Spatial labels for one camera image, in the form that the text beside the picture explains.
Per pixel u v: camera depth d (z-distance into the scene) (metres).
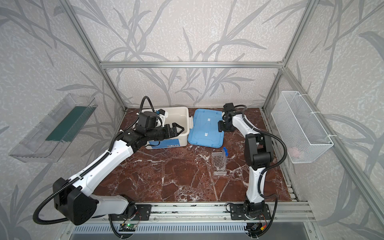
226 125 0.85
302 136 0.61
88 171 0.43
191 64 0.96
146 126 0.58
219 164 0.89
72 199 0.38
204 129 1.04
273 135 0.51
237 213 0.74
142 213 0.73
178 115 1.02
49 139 0.63
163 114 0.70
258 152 0.53
